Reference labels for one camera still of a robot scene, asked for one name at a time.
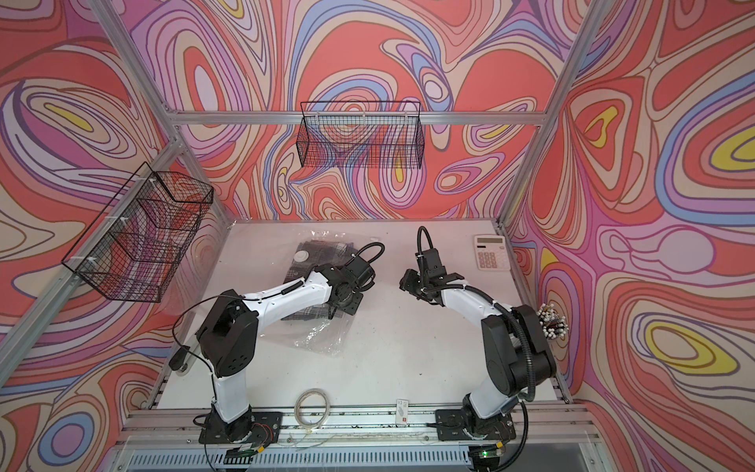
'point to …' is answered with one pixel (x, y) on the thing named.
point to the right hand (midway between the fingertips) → (408, 290)
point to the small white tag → (402, 413)
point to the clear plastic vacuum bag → (319, 332)
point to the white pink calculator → (492, 252)
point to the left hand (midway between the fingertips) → (352, 304)
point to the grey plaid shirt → (321, 252)
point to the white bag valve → (301, 256)
